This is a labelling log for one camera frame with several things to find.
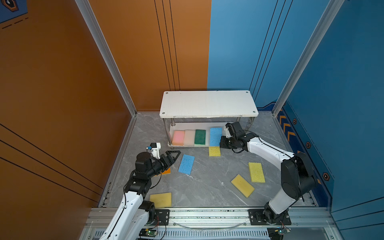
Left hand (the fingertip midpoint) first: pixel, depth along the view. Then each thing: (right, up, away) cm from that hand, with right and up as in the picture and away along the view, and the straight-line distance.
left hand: (178, 154), depth 75 cm
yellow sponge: (+21, -2, +21) cm, 30 cm away
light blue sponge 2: (+21, +9, +17) cm, 29 cm away
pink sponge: (-2, +7, +19) cm, 20 cm away
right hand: (+23, +4, +15) cm, 27 cm away
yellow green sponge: (+45, -13, +12) cm, 48 cm away
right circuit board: (+48, -37, -5) cm, 60 cm away
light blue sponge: (+3, -9, +15) cm, 18 cm away
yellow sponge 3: (-9, -24, +2) cm, 26 cm away
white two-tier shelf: (+7, +19, +19) cm, 28 cm away
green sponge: (+12, +7, +20) cm, 25 cm away
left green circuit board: (-14, -37, -5) cm, 39 cm away
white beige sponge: (+5, +6, +19) cm, 20 cm away
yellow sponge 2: (+35, -19, +7) cm, 41 cm away
